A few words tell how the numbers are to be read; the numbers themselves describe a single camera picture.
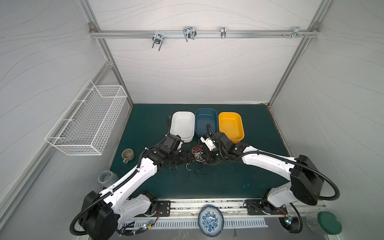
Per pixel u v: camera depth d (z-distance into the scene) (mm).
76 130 638
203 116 1138
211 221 702
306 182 429
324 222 616
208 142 745
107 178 587
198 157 840
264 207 659
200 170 865
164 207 736
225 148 632
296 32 765
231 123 1072
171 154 594
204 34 778
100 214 375
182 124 1076
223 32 780
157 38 793
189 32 766
